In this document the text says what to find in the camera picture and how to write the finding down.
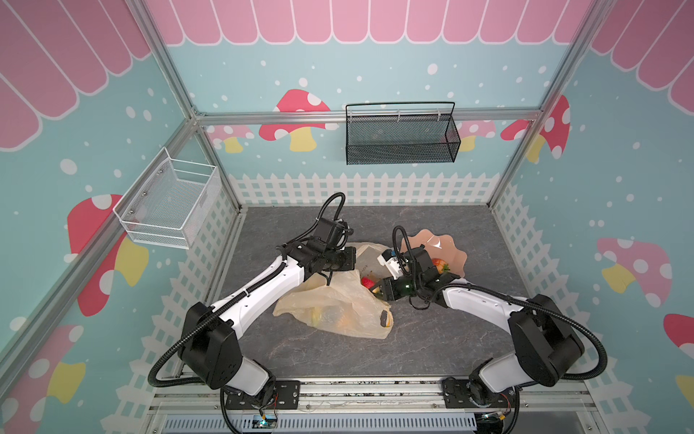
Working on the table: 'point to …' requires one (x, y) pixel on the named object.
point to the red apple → (441, 265)
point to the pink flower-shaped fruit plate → (441, 247)
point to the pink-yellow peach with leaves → (367, 282)
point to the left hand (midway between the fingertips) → (355, 264)
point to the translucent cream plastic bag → (344, 306)
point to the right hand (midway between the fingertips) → (372, 290)
